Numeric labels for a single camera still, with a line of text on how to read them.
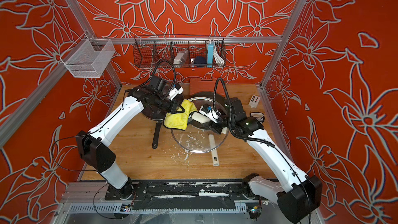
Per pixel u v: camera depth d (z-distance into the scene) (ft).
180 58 3.01
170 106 2.21
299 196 1.20
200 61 3.18
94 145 1.39
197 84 3.75
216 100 2.71
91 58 3.05
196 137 2.35
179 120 2.39
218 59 2.99
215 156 2.39
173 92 2.34
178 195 2.39
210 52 2.82
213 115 1.90
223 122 1.96
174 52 3.29
